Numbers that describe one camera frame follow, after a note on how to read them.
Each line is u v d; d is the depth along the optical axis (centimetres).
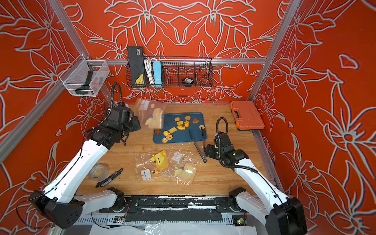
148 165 85
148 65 87
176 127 104
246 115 105
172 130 102
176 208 73
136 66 88
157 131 100
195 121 107
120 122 53
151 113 81
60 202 38
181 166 86
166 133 100
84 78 91
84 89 79
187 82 95
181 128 104
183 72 97
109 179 81
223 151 61
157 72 89
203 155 90
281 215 38
